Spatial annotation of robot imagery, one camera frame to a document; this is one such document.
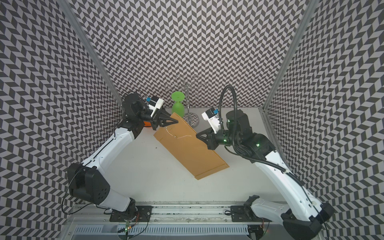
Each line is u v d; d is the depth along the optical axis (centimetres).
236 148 46
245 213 65
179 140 61
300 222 35
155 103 55
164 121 62
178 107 85
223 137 53
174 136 67
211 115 52
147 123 62
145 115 60
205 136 56
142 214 72
